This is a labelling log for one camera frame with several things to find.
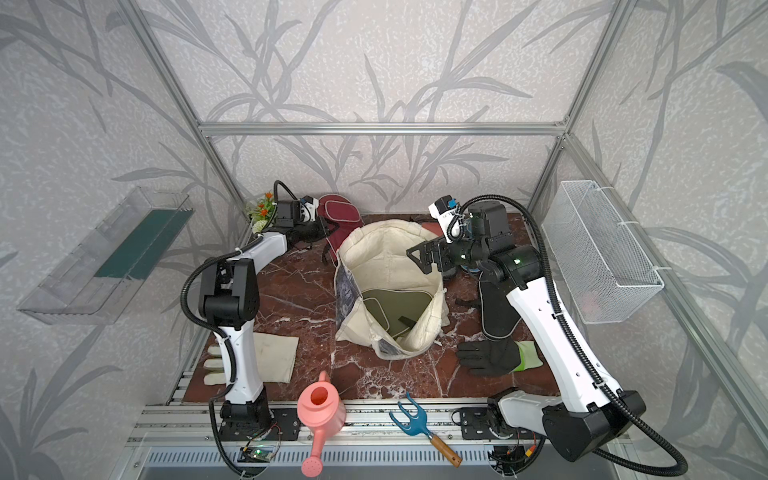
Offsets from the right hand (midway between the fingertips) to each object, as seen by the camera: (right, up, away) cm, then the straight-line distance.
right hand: (422, 244), depth 68 cm
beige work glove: (-41, -32, +16) cm, 55 cm away
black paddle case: (+25, -22, +21) cm, 39 cm away
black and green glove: (+22, -32, +16) cm, 42 cm away
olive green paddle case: (-7, -22, +28) cm, 36 cm away
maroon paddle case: (-26, +11, +38) cm, 47 cm away
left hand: (-27, +7, +32) cm, 43 cm away
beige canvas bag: (-13, -4, +21) cm, 25 cm away
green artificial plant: (-54, +11, +33) cm, 64 cm away
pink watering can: (-23, -37, -2) cm, 43 cm away
